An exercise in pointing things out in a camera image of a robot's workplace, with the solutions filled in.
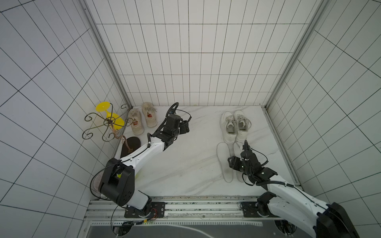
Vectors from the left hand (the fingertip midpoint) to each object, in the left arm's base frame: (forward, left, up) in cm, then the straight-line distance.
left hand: (181, 126), depth 87 cm
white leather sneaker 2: (+7, -41, -7) cm, 43 cm away
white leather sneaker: (+6, -32, -9) cm, 33 cm away
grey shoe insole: (-10, -27, -17) cm, 33 cm away
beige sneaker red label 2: (+21, +26, -11) cm, 35 cm away
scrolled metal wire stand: (-16, +30, +16) cm, 38 cm away
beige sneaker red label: (+7, +32, -10) cm, 34 cm away
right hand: (-15, -30, -11) cm, 35 cm away
